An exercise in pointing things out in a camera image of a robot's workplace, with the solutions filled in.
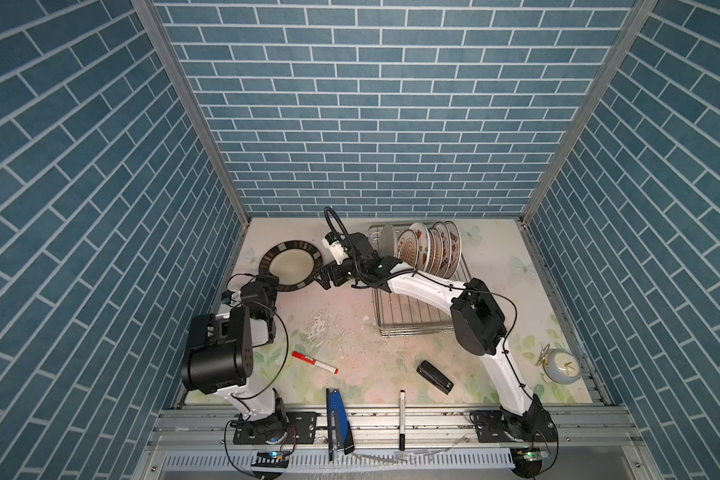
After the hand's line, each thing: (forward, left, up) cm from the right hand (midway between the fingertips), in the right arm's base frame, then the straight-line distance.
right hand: (320, 267), depth 89 cm
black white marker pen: (-36, -26, -15) cm, 47 cm away
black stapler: (-25, -34, -11) cm, 43 cm away
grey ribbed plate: (+13, -20, -3) cm, 24 cm away
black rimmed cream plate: (+10, +14, -12) cm, 20 cm away
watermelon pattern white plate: (+10, -31, +1) cm, 33 cm away
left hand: (-1, +17, -7) cm, 19 cm away
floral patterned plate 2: (+14, -38, 0) cm, 41 cm away
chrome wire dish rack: (-8, -25, -12) cm, 29 cm away
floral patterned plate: (+5, -35, 0) cm, 35 cm away
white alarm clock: (-20, -69, -12) cm, 72 cm away
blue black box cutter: (-40, -11, -13) cm, 44 cm away
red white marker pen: (-23, 0, -14) cm, 27 cm away
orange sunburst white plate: (+13, -27, -4) cm, 30 cm away
